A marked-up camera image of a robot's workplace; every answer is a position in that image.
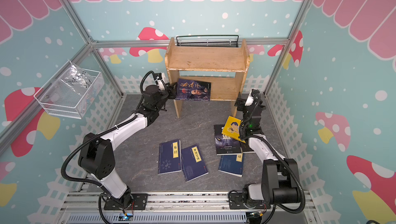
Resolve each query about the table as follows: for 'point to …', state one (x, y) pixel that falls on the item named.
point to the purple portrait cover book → (193, 90)
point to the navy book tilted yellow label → (194, 164)
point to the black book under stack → (245, 147)
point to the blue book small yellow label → (232, 164)
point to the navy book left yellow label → (169, 159)
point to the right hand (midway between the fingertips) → (246, 93)
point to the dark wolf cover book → (225, 145)
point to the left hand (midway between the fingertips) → (175, 85)
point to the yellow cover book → (231, 128)
